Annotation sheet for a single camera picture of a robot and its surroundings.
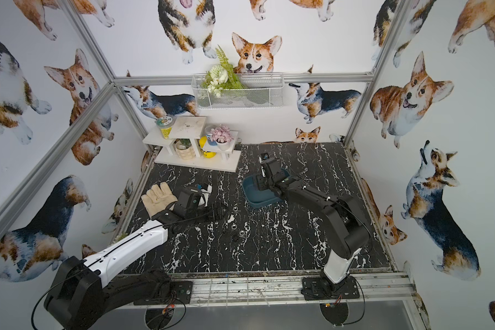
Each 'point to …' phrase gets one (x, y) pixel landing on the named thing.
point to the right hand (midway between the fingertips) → (268, 169)
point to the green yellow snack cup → (165, 124)
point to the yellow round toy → (207, 154)
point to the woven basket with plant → (183, 149)
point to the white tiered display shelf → (193, 128)
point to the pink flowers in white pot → (222, 136)
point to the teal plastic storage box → (258, 199)
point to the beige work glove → (158, 198)
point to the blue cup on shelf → (207, 132)
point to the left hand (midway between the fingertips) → (221, 204)
